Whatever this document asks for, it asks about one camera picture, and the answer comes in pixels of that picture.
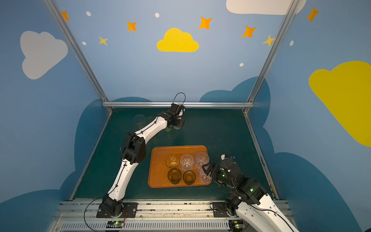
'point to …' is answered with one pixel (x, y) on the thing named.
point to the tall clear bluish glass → (139, 121)
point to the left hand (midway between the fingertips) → (182, 121)
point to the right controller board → (236, 225)
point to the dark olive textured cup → (174, 175)
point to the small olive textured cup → (189, 177)
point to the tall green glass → (149, 119)
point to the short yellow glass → (172, 161)
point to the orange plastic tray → (158, 169)
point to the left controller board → (115, 224)
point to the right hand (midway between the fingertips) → (207, 168)
